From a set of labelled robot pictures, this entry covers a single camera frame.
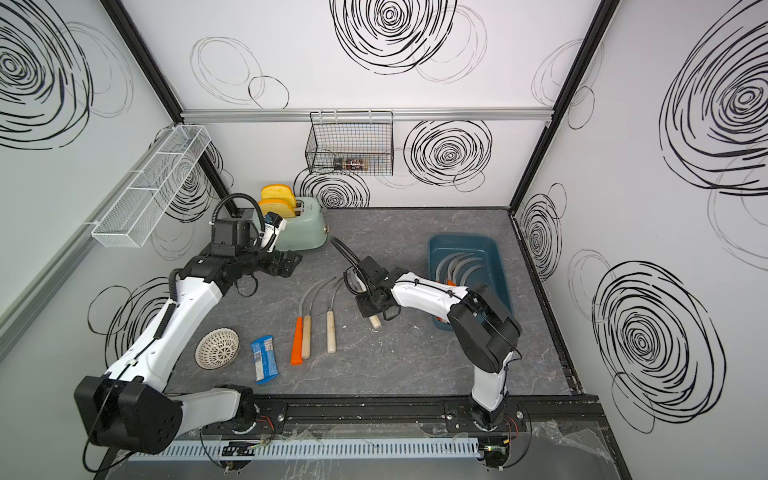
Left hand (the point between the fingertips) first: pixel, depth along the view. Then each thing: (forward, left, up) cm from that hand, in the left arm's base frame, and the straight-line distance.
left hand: (284, 250), depth 80 cm
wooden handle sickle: (+7, -54, -19) cm, 58 cm away
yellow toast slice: (+24, +9, -1) cm, 25 cm away
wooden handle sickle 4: (-12, -12, -21) cm, 27 cm away
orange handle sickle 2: (-17, -3, -21) cm, 27 cm away
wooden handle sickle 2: (-12, -25, -16) cm, 32 cm away
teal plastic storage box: (+14, -57, -21) cm, 62 cm away
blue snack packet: (-22, +5, -21) cm, 31 cm away
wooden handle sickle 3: (-12, -4, -21) cm, 24 cm away
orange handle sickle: (+13, -47, -21) cm, 53 cm away
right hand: (-7, -22, -18) cm, 29 cm away
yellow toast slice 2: (+18, +7, -1) cm, 20 cm away
